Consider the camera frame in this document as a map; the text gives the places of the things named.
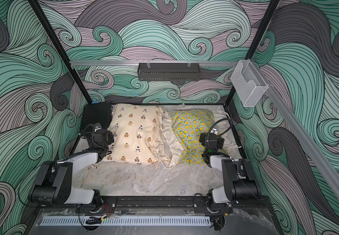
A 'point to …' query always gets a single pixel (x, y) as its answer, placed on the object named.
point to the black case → (98, 112)
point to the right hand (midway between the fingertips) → (211, 134)
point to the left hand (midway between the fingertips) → (100, 134)
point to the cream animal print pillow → (143, 133)
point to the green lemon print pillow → (189, 125)
